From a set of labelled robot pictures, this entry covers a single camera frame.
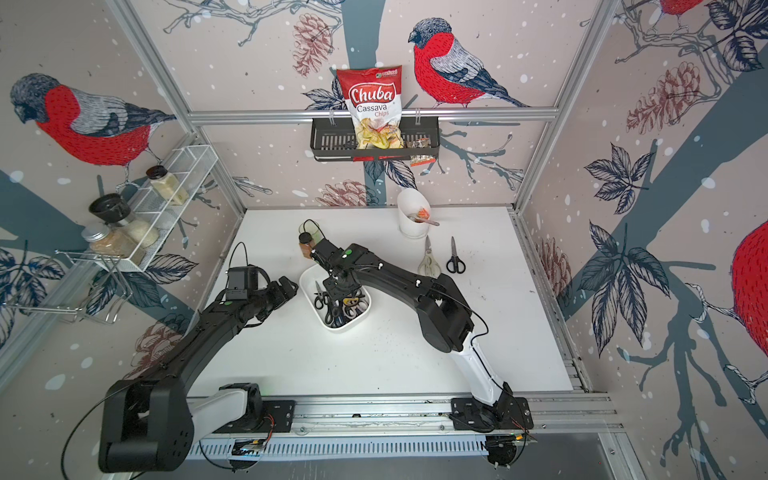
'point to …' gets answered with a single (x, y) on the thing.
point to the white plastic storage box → (333, 315)
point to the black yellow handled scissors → (350, 301)
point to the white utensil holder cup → (413, 214)
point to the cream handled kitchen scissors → (428, 265)
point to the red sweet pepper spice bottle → (306, 244)
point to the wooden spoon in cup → (422, 220)
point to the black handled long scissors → (321, 298)
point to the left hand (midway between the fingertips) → (293, 285)
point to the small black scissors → (455, 264)
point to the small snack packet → (419, 159)
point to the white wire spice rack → (137, 242)
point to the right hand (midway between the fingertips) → (340, 288)
